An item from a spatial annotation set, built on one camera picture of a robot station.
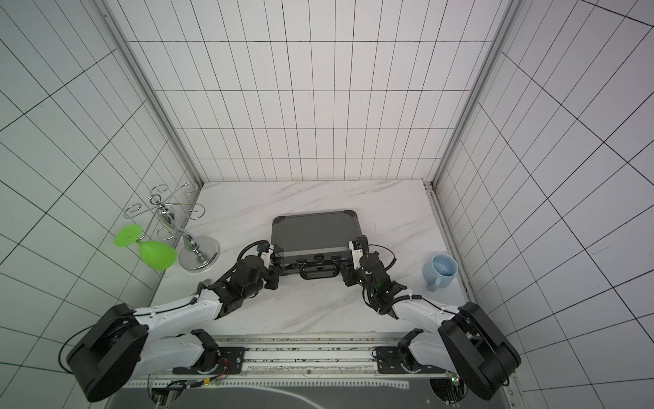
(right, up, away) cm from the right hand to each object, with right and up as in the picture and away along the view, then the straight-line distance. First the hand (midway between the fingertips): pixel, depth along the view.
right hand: (343, 259), depth 88 cm
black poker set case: (-10, +6, -4) cm, 12 cm away
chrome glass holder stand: (-55, 0, +7) cm, 55 cm away
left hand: (-23, -5, 0) cm, 24 cm away
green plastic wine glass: (-56, +5, -15) cm, 58 cm away
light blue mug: (+35, -5, +1) cm, 35 cm away
